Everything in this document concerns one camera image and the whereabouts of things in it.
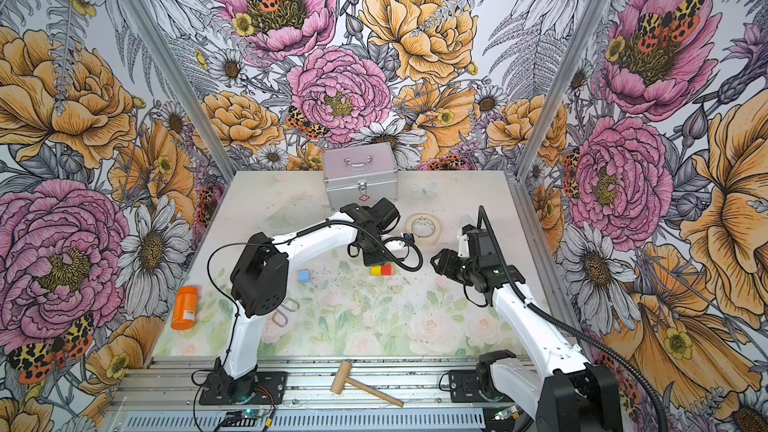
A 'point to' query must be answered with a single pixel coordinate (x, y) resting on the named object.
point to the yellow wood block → (376, 270)
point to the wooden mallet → (341, 371)
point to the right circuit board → (507, 413)
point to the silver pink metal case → (360, 174)
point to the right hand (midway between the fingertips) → (439, 272)
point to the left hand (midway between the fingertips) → (373, 259)
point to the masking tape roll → (423, 241)
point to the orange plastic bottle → (184, 308)
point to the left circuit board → (253, 413)
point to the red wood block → (386, 269)
